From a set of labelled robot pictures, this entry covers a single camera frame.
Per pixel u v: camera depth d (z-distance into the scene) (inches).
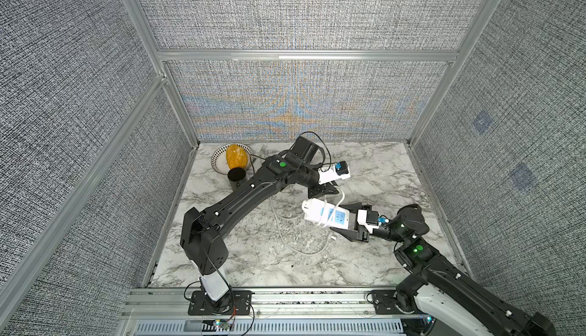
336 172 24.2
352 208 24.6
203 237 17.0
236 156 41.9
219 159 43.5
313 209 23.4
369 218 20.9
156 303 29.5
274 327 27.6
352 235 23.4
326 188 25.5
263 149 46.0
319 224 23.1
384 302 28.8
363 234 23.4
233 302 28.2
